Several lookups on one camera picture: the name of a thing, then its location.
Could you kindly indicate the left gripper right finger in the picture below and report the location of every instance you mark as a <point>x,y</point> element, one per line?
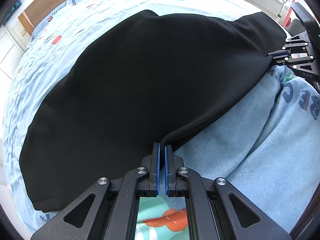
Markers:
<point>216,209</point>

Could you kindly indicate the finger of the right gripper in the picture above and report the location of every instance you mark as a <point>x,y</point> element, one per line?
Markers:
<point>298,65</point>
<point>280,53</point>

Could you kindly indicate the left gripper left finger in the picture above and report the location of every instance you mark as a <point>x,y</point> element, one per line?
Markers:
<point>108,209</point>

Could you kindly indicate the black pants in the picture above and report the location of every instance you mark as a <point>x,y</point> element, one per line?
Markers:
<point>149,79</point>

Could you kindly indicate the blue patterned bed sheet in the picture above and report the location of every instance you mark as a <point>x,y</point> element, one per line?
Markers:
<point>267,145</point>

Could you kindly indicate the white wardrobe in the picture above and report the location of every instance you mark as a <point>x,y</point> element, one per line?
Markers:
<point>11,53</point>

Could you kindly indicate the wooden headboard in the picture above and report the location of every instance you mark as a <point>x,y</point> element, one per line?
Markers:
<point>47,2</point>

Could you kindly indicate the teal left curtain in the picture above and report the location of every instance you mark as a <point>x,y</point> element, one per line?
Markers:
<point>8,15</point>

